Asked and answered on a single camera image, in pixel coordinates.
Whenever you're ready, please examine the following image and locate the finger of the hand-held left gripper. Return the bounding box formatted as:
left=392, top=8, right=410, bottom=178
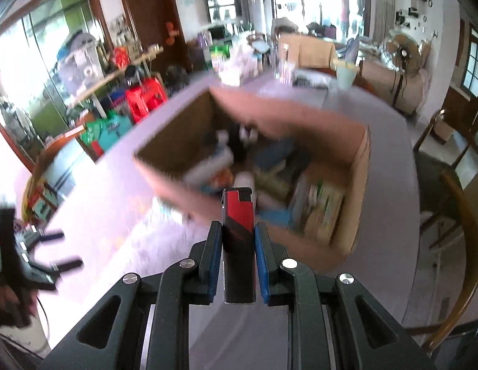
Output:
left=29, top=229, right=65, bottom=247
left=36, top=258, right=84, bottom=275

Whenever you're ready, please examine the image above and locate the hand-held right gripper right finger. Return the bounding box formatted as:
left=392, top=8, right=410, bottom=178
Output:
left=254, top=221, right=436, bottom=370

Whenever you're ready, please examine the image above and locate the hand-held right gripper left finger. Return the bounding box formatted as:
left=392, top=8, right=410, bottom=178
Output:
left=39, top=220, right=224, bottom=370

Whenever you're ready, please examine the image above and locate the red and black lighter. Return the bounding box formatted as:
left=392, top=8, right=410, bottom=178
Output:
left=220, top=187, right=258, bottom=304

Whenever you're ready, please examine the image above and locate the brown cardboard box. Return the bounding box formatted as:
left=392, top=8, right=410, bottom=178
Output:
left=133, top=86, right=371, bottom=266

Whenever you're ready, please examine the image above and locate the green snack packet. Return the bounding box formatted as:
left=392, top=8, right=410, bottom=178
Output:
left=293, top=173, right=344, bottom=240

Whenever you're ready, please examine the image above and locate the large tube with white cap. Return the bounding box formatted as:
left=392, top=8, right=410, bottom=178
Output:
left=184, top=148, right=236, bottom=190

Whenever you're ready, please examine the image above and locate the black and white panda plush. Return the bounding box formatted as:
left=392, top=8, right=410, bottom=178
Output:
left=218, top=121, right=260, bottom=159

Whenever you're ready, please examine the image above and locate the person's left hand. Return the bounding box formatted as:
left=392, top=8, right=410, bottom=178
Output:
left=0, top=277, right=36, bottom=329

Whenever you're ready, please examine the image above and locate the red plastic stool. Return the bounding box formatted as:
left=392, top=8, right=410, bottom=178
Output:
left=125, top=77, right=166, bottom=124

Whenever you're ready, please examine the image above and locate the cluttered wooden shelf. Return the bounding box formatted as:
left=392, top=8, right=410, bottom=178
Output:
left=42, top=44, right=164, bottom=132

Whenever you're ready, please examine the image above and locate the white tissue box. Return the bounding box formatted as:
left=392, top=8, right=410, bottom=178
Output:
left=220, top=46, right=263, bottom=86

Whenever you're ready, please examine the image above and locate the clear drinking glass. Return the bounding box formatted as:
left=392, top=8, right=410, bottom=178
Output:
left=275, top=42, right=297, bottom=83

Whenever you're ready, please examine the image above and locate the green lidded jar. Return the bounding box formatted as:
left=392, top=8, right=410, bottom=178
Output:
left=210, top=44, right=230, bottom=75

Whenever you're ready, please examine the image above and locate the light green cup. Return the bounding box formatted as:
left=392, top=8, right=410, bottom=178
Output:
left=335, top=60, right=359, bottom=89

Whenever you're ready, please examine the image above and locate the wooden chair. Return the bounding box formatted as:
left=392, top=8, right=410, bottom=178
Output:
left=413, top=110, right=478, bottom=171
left=401, top=170, right=478, bottom=355

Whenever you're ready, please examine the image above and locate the small cardboard box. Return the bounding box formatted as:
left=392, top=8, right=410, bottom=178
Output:
left=278, top=33, right=336, bottom=70

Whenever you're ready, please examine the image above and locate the plain brown door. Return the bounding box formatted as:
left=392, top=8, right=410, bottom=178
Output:
left=116, top=0, right=193, bottom=72

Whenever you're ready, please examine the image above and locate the standing electric fan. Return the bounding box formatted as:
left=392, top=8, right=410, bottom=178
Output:
left=381, top=31, right=422, bottom=109

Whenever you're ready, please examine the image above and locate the white standing air conditioner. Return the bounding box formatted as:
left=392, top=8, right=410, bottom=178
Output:
left=245, top=0, right=265, bottom=33

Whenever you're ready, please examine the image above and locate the brown door with glass panes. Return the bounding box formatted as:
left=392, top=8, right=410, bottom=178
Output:
left=441, top=19, right=478, bottom=139

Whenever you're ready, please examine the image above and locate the wall television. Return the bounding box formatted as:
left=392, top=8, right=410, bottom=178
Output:
left=205, top=0, right=241, bottom=24

